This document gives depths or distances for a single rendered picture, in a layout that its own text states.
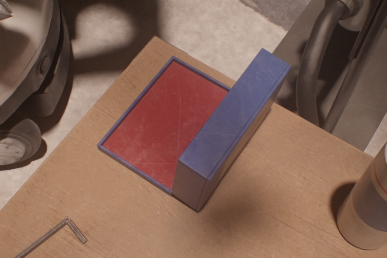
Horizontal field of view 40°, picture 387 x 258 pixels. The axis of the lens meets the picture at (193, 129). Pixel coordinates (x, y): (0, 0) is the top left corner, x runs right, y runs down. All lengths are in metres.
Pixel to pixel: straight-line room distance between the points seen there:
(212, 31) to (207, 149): 0.85
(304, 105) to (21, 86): 0.51
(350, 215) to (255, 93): 0.16
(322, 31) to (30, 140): 0.62
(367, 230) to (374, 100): 0.74
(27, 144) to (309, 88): 0.59
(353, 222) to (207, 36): 0.84
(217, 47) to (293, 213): 0.75
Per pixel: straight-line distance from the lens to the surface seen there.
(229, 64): 1.29
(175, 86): 0.69
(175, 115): 0.66
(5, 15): 0.81
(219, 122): 0.53
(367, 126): 1.25
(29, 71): 1.02
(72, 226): 0.62
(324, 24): 0.81
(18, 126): 1.08
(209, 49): 1.31
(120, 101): 0.69
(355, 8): 0.85
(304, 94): 0.80
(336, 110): 1.09
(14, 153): 1.13
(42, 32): 1.04
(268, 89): 0.55
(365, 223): 0.57
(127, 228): 0.61
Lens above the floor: 1.05
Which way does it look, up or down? 62 degrees down
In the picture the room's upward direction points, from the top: straight up
